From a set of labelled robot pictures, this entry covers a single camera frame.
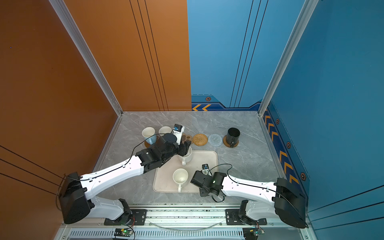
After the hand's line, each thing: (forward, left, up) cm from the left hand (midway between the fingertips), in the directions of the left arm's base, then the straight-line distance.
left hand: (187, 139), depth 77 cm
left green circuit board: (-38, +30, -24) cm, 54 cm away
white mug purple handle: (+18, +18, -15) cm, 29 cm away
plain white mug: (-12, +4, -20) cm, 24 cm away
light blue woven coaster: (+14, -17, -21) cm, 31 cm away
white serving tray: (-14, +15, -24) cm, 31 cm away
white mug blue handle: (+11, +25, -11) cm, 29 cm away
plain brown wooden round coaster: (+15, -24, -21) cm, 35 cm away
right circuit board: (-38, -31, -23) cm, 54 cm away
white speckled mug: (-3, +1, -14) cm, 14 cm away
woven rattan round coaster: (+14, -7, -21) cm, 26 cm away
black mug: (+12, -28, -14) cm, 34 cm away
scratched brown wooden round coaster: (+11, +29, -22) cm, 38 cm away
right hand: (-20, -9, -19) cm, 29 cm away
